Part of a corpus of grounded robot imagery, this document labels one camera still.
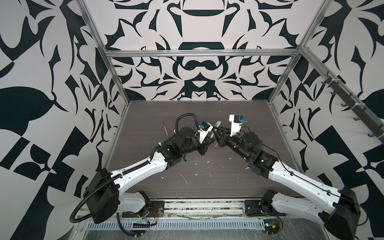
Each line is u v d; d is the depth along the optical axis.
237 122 0.61
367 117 0.55
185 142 0.57
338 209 0.40
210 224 0.78
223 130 0.63
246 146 0.53
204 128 0.62
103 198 0.40
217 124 0.68
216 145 0.65
